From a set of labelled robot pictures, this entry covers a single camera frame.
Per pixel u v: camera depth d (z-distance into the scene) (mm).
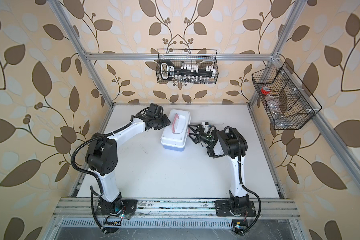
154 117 757
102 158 501
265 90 846
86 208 763
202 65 942
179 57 899
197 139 929
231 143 599
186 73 843
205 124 963
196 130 887
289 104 734
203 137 903
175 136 884
